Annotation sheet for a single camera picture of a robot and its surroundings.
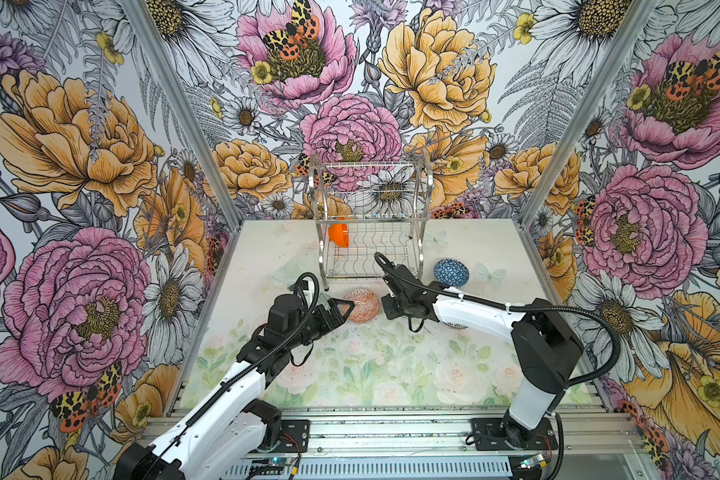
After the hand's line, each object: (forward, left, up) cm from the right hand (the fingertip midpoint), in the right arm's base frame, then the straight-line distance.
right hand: (392, 311), depth 90 cm
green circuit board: (-36, +31, -7) cm, 48 cm away
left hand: (-7, +13, +9) cm, 17 cm away
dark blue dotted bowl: (+17, -22, -5) cm, 29 cm away
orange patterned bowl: (+5, +8, -5) cm, 10 cm away
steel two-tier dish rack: (+48, +6, -3) cm, 49 cm away
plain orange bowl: (+26, +16, +6) cm, 32 cm away
